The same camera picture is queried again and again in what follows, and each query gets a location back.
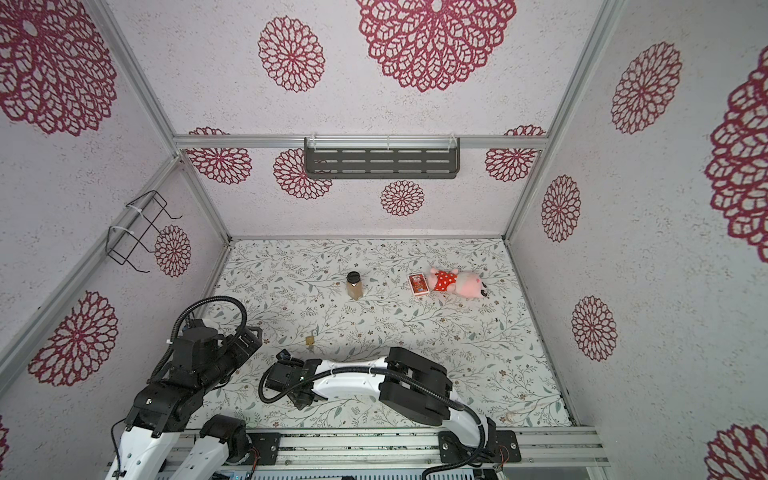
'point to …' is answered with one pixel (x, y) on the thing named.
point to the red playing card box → (419, 284)
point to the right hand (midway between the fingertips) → (301, 384)
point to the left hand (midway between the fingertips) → (253, 346)
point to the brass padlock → (309, 340)
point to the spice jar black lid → (353, 276)
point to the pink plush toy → (466, 284)
